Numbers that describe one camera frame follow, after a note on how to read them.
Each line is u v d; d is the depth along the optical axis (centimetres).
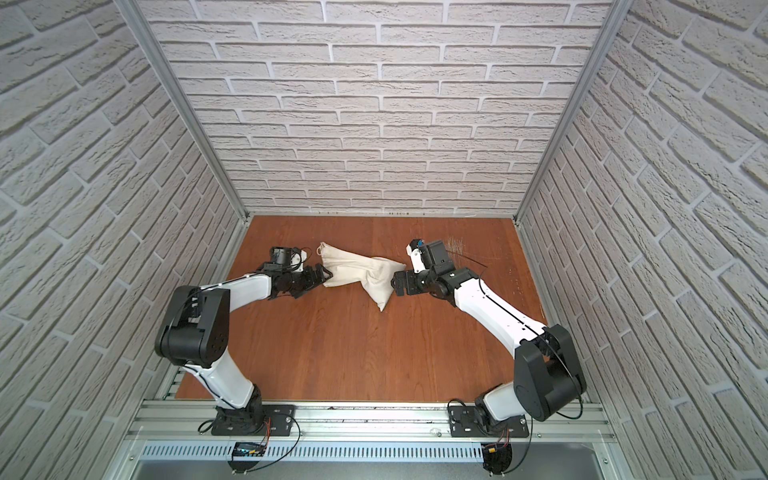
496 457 70
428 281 71
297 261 86
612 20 70
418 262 75
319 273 87
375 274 92
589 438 72
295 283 83
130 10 69
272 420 73
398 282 76
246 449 72
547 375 42
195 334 48
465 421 73
